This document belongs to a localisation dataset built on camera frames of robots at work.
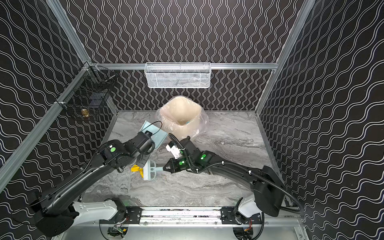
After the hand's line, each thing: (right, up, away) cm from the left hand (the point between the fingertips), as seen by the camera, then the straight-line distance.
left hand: (144, 153), depth 70 cm
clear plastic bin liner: (+29, +16, +19) cm, 38 cm away
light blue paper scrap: (+19, +16, +30) cm, 39 cm away
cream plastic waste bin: (+15, +19, +23) cm, 33 cm away
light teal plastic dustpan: (+9, +9, -9) cm, 15 cm away
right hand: (+9, -8, +3) cm, 12 cm away
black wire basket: (-42, +32, +23) cm, 57 cm away
